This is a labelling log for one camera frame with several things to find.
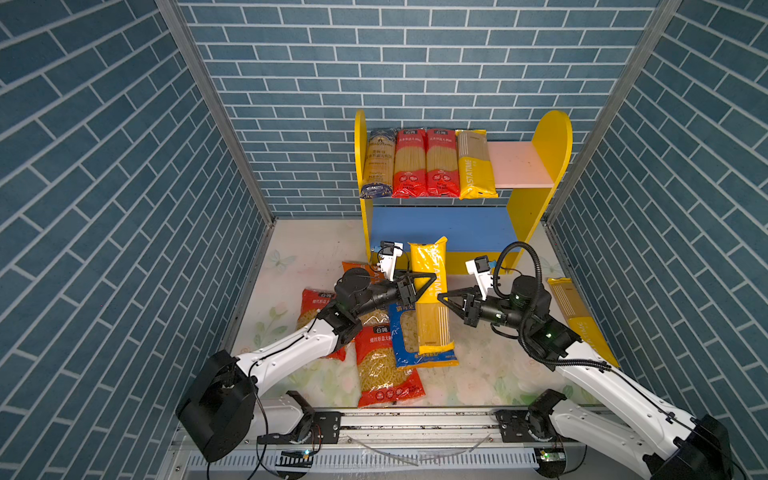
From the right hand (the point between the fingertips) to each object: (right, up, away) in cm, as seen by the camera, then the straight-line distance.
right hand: (437, 295), depth 68 cm
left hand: (-1, +3, +1) cm, 4 cm away
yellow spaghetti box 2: (+48, -11, +25) cm, 55 cm away
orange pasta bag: (-14, +5, -2) cm, 15 cm away
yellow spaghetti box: (-1, -5, +2) cm, 5 cm away
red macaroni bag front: (-13, -24, +10) cm, 29 cm away
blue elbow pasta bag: (-7, -14, +17) cm, 23 cm away
